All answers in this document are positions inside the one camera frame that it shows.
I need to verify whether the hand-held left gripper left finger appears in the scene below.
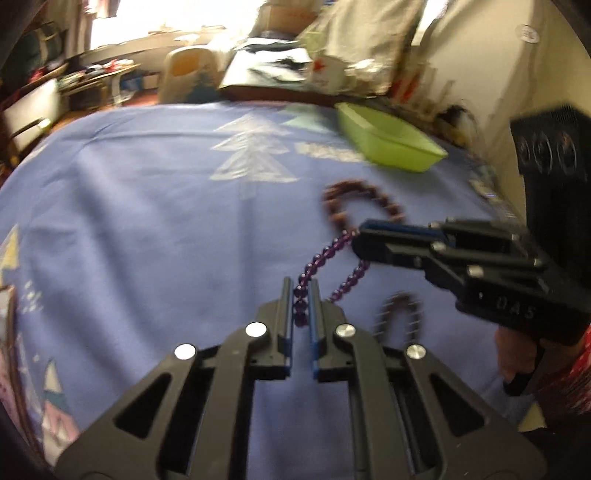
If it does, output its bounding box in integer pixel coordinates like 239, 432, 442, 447
55, 277, 296, 480

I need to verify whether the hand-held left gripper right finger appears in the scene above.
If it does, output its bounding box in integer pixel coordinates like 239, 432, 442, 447
309, 279, 548, 480

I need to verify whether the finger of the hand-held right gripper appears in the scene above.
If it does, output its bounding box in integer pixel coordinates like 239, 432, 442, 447
353, 231, 550, 296
359, 218, 539, 257

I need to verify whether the purple bead bracelet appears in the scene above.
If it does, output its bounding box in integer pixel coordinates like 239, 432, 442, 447
293, 231, 371, 329

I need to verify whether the green plastic tray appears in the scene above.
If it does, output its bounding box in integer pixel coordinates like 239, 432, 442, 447
336, 102, 448, 172

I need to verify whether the person's right hand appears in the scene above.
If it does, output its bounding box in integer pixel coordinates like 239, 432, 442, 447
495, 325, 540, 383

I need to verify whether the white rack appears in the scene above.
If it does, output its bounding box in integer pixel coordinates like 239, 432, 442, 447
406, 60, 459, 121

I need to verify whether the white enamel mug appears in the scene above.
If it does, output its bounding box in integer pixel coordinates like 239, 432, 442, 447
307, 54, 352, 94

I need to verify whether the blue printed tablecloth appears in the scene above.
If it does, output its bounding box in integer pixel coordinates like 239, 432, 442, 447
0, 102, 543, 480

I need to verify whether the clear plastic bag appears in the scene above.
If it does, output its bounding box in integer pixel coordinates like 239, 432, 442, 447
318, 0, 426, 93

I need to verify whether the cardboard box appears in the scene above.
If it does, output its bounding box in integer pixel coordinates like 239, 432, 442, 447
259, 2, 320, 31

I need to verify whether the white and yellow chair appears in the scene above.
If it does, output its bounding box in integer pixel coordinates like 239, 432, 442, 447
159, 46, 219, 105

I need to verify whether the low wooden table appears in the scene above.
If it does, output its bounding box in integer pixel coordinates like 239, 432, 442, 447
60, 62, 142, 110

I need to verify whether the white storage box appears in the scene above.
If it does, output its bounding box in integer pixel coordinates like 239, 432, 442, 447
4, 78, 62, 149

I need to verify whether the black bead bracelet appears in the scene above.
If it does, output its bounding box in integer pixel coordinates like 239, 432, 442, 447
376, 293, 424, 345

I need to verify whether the brown wooden bead bracelet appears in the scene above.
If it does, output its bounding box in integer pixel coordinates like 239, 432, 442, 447
322, 181, 408, 236

